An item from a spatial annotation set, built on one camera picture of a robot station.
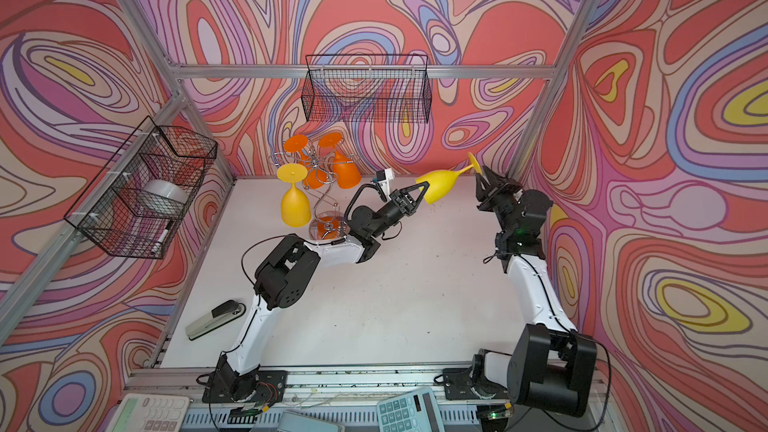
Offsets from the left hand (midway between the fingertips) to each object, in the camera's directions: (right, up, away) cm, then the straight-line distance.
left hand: (432, 188), depth 75 cm
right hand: (+12, +5, -1) cm, 13 cm away
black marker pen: (-67, -12, -3) cm, 68 cm away
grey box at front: (-32, -53, -9) cm, 63 cm away
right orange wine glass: (-24, +6, +17) cm, 30 cm away
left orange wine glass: (-38, +14, +11) cm, 42 cm away
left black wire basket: (-71, -3, -5) cm, 71 cm away
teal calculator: (-5, -53, -6) cm, 53 cm away
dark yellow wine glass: (-36, -4, +3) cm, 36 cm away
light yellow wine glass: (+3, +2, +4) cm, 6 cm away
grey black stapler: (-57, -35, +5) cm, 67 cm away
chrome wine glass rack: (-31, +7, +5) cm, 32 cm away
